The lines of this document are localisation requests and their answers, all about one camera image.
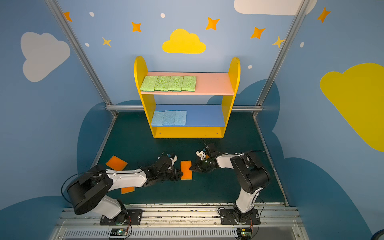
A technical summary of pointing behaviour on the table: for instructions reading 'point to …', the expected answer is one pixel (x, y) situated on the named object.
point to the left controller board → (118, 232)
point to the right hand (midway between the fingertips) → (191, 168)
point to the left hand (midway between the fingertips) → (181, 172)
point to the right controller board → (244, 233)
